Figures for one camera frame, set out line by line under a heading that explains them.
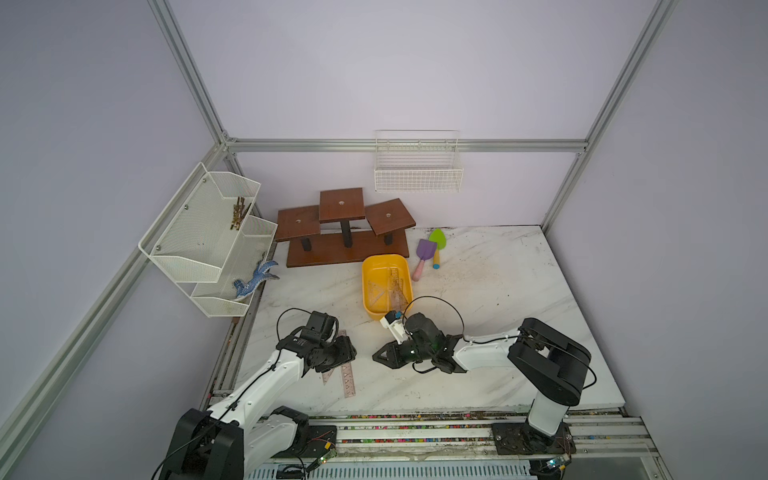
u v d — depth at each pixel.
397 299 1.00
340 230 1.06
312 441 0.73
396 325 0.80
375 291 1.03
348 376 0.84
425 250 1.14
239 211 0.82
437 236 1.19
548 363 0.48
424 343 0.70
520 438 0.73
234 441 0.39
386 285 1.04
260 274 0.85
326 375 0.84
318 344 0.66
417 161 0.95
